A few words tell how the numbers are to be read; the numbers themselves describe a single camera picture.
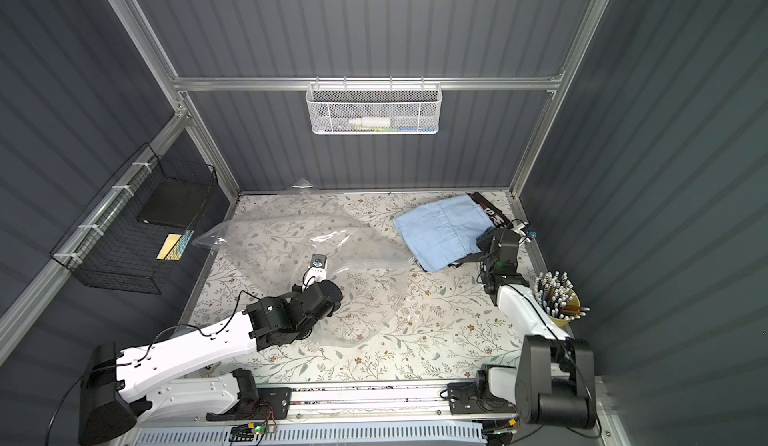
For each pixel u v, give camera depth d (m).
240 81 1.73
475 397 0.73
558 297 0.71
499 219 1.03
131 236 0.72
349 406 0.74
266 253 1.03
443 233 0.91
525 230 0.74
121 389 0.40
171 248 0.64
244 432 0.72
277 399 0.74
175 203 0.79
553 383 0.41
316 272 0.65
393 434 0.77
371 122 0.94
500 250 0.65
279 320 0.53
